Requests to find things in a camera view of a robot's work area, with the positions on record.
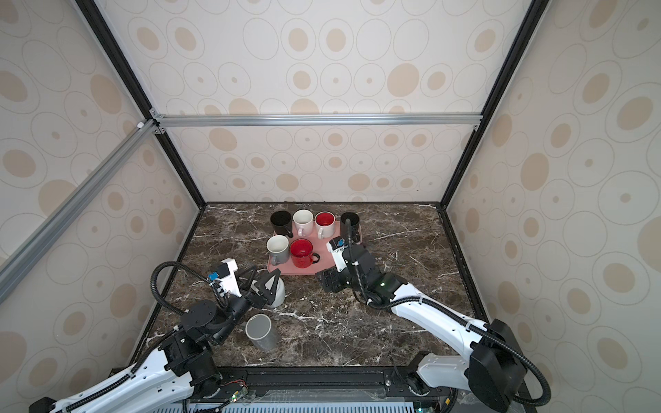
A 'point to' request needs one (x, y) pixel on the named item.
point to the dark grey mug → (258, 329)
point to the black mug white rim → (355, 219)
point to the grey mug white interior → (278, 248)
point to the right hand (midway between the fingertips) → (335, 267)
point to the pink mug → (303, 221)
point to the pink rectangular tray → (321, 247)
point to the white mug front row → (325, 224)
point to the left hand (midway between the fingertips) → (276, 270)
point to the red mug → (301, 253)
